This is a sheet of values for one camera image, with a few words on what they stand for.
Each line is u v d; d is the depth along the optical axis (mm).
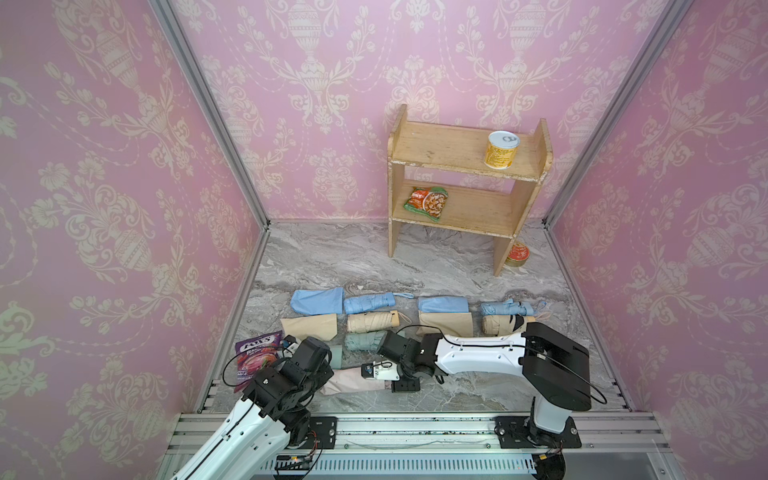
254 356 826
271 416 516
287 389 537
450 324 897
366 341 865
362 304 942
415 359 622
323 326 920
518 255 1060
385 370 720
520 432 733
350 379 777
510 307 923
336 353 858
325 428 745
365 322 895
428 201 968
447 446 732
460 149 805
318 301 960
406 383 729
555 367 446
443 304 929
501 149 706
